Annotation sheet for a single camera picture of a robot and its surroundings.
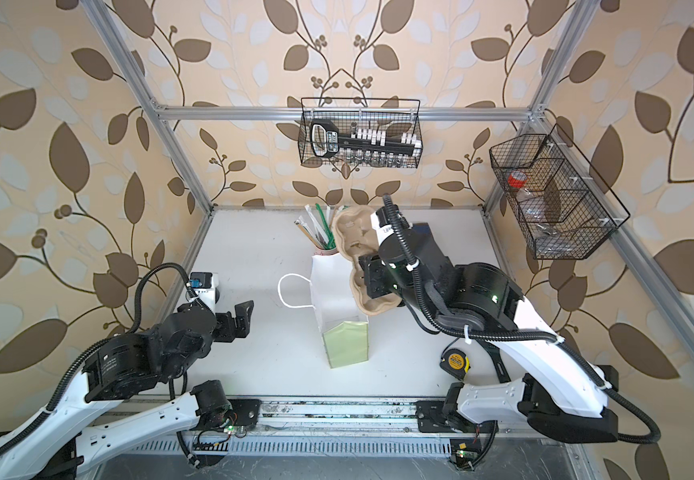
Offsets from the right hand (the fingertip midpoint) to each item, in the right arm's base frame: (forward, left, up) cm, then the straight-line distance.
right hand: (367, 262), depth 56 cm
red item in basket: (+36, -47, -10) cm, 60 cm away
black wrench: (-11, -37, -40) cm, 56 cm away
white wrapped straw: (+32, +13, -28) cm, 45 cm away
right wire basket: (+18, -50, -5) cm, 54 cm away
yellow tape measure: (-8, -24, -37) cm, 45 cm away
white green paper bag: (-5, +5, -14) cm, 16 cm away
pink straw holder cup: (+26, +12, -30) cm, 42 cm away
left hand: (-1, +28, -14) cm, 32 cm away
